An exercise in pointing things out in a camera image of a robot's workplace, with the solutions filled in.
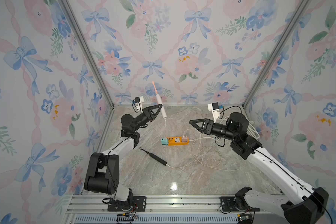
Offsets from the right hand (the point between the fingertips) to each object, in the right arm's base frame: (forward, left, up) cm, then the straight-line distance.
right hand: (192, 122), depth 64 cm
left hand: (+10, +14, -1) cm, 17 cm away
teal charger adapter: (+3, +14, -23) cm, 27 cm away
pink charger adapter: (+9, +2, -29) cm, 30 cm away
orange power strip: (+9, +8, -32) cm, 34 cm away
